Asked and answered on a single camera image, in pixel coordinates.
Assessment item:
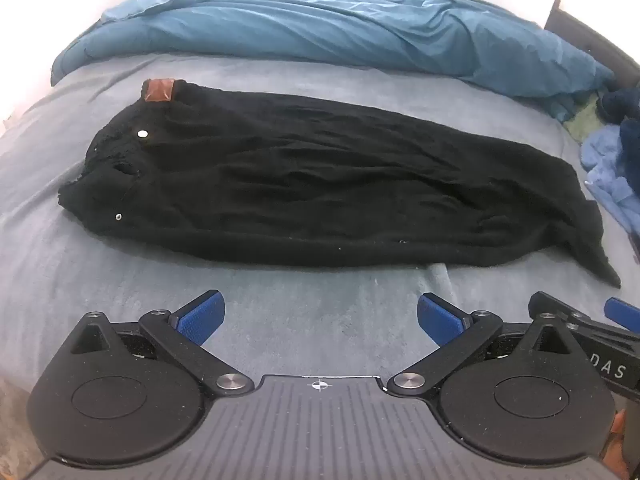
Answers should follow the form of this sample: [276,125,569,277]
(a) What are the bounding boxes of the dark wooden headboard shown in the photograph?
[544,0,640,91]

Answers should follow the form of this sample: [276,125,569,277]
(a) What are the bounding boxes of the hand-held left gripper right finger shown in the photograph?
[385,292,585,401]

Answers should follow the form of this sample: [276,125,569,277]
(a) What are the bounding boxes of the blue duvet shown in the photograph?
[50,0,617,123]

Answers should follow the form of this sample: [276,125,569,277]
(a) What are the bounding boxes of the light blue towel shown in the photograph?
[580,122,640,266]

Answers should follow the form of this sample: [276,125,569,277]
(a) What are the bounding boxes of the black pants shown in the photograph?
[57,77,622,289]

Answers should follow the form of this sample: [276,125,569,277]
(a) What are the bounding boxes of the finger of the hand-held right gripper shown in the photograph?
[528,291,640,345]
[604,297,640,333]

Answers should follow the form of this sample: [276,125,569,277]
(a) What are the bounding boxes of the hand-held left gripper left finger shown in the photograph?
[70,289,256,401]

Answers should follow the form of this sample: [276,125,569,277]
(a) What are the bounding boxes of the navy cloth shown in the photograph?
[595,87,640,181]

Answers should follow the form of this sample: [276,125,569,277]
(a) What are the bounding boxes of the grey bed blanket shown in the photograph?
[0,52,640,466]

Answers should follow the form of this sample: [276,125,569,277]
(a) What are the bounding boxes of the green cloth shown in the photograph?
[565,92,608,143]

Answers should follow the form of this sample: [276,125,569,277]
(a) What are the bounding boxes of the person's right hand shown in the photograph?
[611,407,632,478]

